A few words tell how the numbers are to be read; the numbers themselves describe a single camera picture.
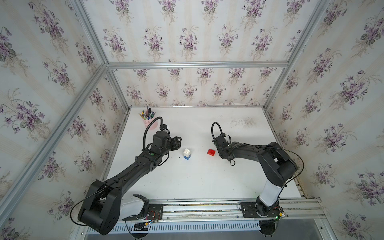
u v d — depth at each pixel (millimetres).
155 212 719
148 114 1037
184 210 748
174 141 745
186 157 895
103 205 401
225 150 703
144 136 626
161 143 638
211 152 930
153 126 614
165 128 748
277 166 482
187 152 866
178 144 778
